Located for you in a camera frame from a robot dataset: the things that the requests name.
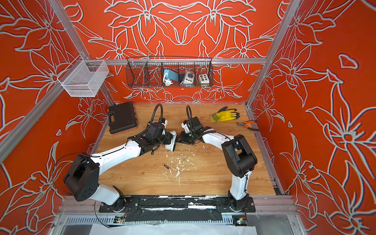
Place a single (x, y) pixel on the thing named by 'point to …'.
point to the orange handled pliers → (243, 124)
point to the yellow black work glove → (224, 114)
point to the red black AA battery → (166, 166)
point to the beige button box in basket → (204, 79)
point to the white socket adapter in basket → (188, 77)
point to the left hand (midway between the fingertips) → (173, 134)
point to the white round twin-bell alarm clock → (171, 147)
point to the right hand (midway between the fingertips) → (174, 141)
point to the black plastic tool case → (122, 116)
